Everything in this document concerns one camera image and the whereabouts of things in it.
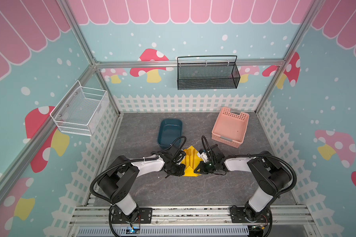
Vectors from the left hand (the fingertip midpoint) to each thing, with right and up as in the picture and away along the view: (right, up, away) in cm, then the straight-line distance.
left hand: (183, 176), depth 87 cm
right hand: (+7, +3, +2) cm, 7 cm away
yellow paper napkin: (+5, +8, +7) cm, 12 cm away
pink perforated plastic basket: (+37, +29, +25) cm, 53 cm away
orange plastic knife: (+7, +9, +7) cm, 13 cm away
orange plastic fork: (+4, +11, +9) cm, 15 cm away
